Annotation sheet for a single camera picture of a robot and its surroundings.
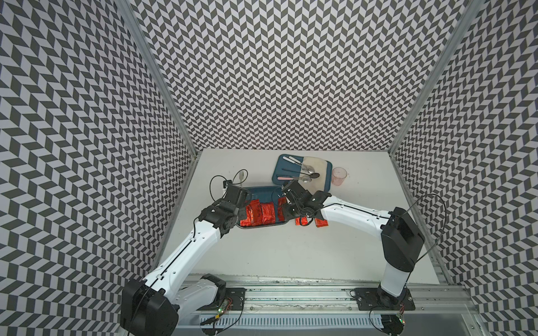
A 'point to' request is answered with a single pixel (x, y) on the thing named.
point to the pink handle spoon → (305, 179)
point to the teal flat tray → (288, 168)
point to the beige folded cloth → (312, 164)
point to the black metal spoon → (312, 175)
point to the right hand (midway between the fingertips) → (286, 213)
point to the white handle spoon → (305, 167)
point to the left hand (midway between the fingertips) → (233, 209)
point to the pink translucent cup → (339, 173)
